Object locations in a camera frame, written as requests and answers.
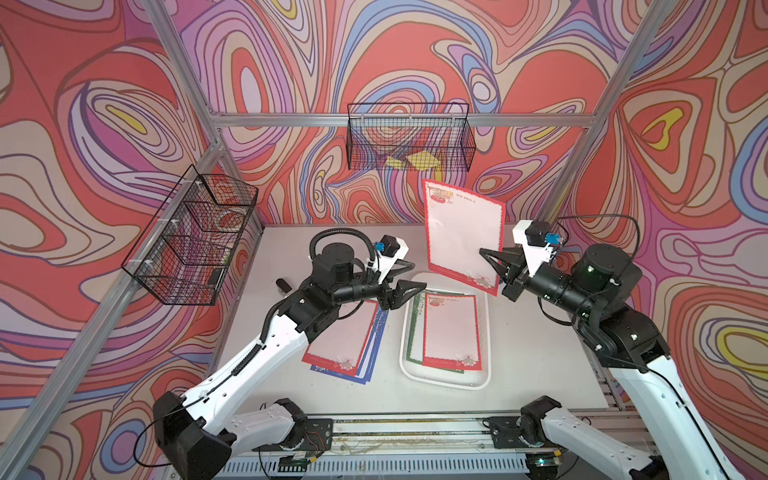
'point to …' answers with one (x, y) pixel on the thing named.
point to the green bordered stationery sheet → (416, 329)
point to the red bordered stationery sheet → (339, 347)
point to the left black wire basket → (184, 256)
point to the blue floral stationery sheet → (366, 347)
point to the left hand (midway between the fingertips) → (420, 278)
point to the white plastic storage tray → (474, 380)
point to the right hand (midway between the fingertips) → (482, 258)
